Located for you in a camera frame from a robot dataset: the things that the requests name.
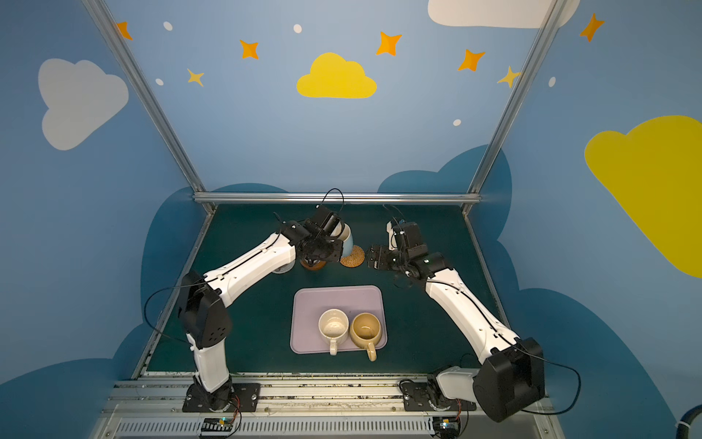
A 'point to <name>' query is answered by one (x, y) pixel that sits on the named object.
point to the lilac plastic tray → (308, 303)
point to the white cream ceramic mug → (333, 324)
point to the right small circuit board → (447, 426)
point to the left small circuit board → (217, 424)
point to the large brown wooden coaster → (318, 266)
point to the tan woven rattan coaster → (356, 258)
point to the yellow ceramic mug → (366, 330)
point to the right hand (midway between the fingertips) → (380, 251)
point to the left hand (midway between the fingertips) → (338, 249)
